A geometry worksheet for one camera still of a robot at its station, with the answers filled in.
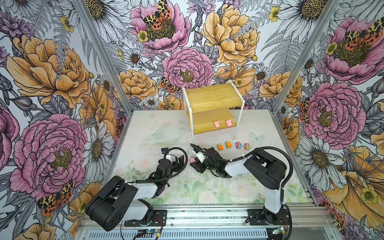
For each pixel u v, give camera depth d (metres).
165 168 0.68
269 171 0.52
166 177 0.69
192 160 0.94
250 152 0.56
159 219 0.73
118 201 0.43
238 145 0.99
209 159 0.77
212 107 0.78
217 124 0.90
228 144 0.99
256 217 0.74
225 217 0.76
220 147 0.99
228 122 0.92
